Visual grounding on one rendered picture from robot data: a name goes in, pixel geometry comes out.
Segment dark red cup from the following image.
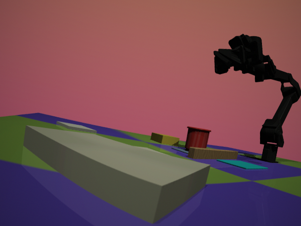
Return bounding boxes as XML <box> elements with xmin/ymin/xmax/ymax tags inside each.
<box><xmin>185</xmin><ymin>126</ymin><xmax>211</xmax><ymax>151</ymax></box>

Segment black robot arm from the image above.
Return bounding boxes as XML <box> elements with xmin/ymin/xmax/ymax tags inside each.
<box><xmin>229</xmin><ymin>34</ymin><xmax>301</xmax><ymax>163</ymax></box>

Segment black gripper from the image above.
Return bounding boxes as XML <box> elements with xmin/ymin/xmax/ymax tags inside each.
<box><xmin>214</xmin><ymin>41</ymin><xmax>263</xmax><ymax>74</ymax></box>

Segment olive yellow rectangular block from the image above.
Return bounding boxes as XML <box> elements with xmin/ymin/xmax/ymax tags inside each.
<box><xmin>150</xmin><ymin>133</ymin><xmax>180</xmax><ymax>146</ymax></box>

